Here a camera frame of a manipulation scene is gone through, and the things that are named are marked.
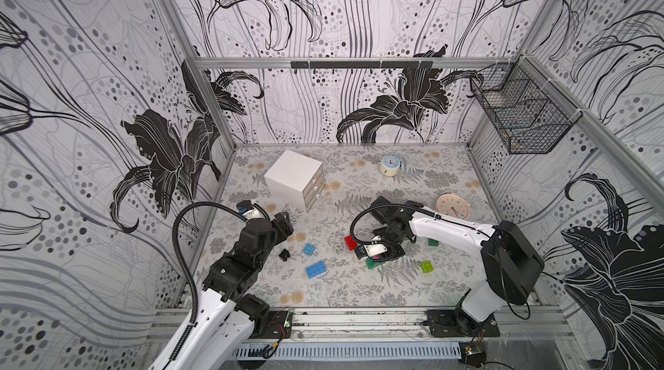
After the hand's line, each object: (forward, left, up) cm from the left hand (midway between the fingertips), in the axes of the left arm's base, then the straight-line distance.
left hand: (284, 224), depth 76 cm
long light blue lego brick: (-9, -9, -15) cm, 20 cm away
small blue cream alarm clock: (+35, -38, -12) cm, 52 cm away
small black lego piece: (-4, +1, -14) cm, 14 cm away
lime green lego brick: (-7, -45, -13) cm, 48 cm away
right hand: (0, -31, -14) cm, 34 cm away
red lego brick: (+1, -21, -14) cm, 25 cm away
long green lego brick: (-7, -27, -13) cm, 31 cm away
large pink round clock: (+16, -60, -12) cm, 63 cm away
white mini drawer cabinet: (+19, -1, -3) cm, 19 cm away
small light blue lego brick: (-2, -7, -14) cm, 16 cm away
